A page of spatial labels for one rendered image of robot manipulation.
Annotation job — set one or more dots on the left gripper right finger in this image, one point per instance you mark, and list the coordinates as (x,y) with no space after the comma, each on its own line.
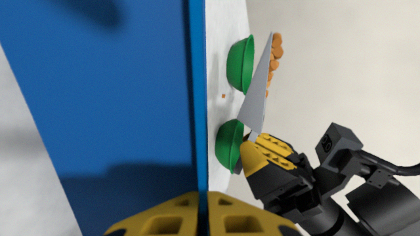
(229,216)

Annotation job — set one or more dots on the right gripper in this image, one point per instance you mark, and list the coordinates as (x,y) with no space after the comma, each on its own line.
(271,168)

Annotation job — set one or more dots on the blue box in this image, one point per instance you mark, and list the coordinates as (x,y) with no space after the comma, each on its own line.
(118,92)

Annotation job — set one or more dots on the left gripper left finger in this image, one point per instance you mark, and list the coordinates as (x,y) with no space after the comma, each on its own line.
(177,217)

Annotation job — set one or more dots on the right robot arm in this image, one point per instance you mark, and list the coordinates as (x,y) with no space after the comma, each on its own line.
(383,205)

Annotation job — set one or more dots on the green bowl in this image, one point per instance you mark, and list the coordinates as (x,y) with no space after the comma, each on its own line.
(239,64)
(228,142)

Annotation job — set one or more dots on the grey metal scoop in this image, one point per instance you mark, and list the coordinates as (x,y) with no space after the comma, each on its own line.
(251,113)

